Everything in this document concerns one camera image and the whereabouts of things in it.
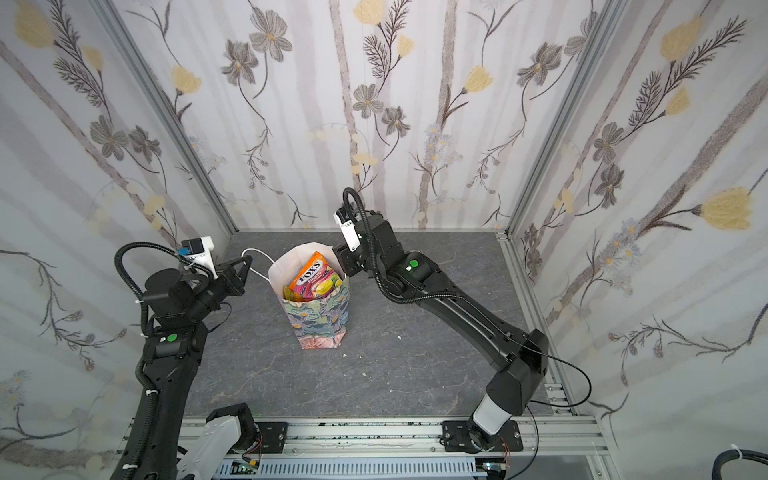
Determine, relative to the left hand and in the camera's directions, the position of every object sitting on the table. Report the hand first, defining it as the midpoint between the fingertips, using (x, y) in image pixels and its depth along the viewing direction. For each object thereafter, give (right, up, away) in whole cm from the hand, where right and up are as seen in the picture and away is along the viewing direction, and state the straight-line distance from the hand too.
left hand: (245, 250), depth 69 cm
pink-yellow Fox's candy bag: (+13, -8, +12) cm, 20 cm away
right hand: (+22, +4, -1) cm, 23 cm away
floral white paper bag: (+15, -19, +10) cm, 26 cm away
